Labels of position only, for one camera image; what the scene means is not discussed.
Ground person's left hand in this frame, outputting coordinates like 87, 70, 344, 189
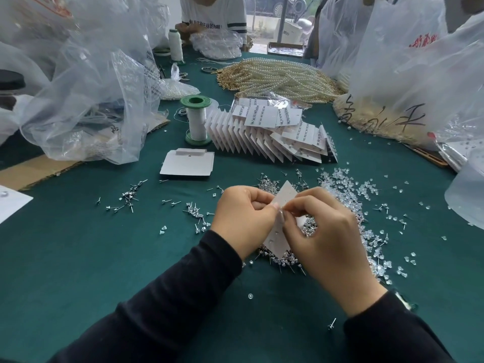
210, 186, 282, 262

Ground person's right hand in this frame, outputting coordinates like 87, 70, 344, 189
280, 187, 388, 319

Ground pile of silver stud earrings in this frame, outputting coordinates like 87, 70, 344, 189
183, 169, 315, 276

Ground white earring card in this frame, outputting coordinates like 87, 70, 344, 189
262, 180, 311, 260

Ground clear plastic earring backs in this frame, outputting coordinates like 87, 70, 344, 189
317, 168, 416, 286

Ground stack of white cards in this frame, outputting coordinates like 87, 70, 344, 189
159, 148, 215, 178

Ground row of white cards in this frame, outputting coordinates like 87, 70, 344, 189
204, 98, 339, 164

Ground small scatter of silver studs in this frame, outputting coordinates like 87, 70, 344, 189
94, 179, 149, 213

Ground large white studded card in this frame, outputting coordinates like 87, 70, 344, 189
0, 185, 34, 225

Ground person's left forearm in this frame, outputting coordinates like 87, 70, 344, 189
47, 229, 245, 363

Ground person's right forearm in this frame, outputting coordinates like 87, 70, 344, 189
343, 290, 456, 363

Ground green spool of white thread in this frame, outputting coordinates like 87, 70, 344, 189
180, 95, 213, 147

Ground orange and black tool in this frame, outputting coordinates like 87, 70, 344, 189
404, 144, 451, 169

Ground small bag of pearls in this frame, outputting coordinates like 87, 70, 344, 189
158, 63, 201, 101

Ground pile of pearl strands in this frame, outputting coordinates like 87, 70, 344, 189
202, 57, 347, 104

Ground clear plastic bowl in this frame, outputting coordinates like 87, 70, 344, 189
444, 153, 484, 230

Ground heap of clear plastic bags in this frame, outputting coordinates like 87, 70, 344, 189
431, 105, 484, 172

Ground large clear plastic bag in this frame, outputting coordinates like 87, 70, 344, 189
19, 48, 170, 166

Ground white thread cone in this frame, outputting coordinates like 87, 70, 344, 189
168, 29, 185, 64

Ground white handwritten plastic bag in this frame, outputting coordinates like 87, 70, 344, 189
316, 0, 484, 148

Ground brown cardboard sheet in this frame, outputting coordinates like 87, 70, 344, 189
0, 154, 86, 192

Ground dark parked car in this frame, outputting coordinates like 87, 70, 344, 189
246, 0, 307, 18

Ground white red-printed plastic bag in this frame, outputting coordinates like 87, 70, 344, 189
0, 0, 171, 69

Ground translucent white plastic bag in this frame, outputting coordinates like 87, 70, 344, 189
0, 41, 52, 146

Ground black-lidded jar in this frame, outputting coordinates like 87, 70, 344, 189
0, 70, 26, 110

